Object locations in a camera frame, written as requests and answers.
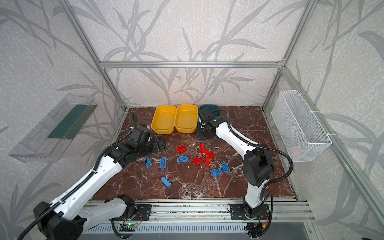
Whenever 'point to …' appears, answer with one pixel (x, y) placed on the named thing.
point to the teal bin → (211, 107)
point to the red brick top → (202, 148)
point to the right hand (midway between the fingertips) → (199, 131)
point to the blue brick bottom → (166, 182)
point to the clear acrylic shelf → (46, 143)
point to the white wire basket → (300, 131)
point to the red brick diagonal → (210, 154)
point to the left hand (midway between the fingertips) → (162, 140)
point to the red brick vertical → (208, 161)
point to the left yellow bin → (164, 119)
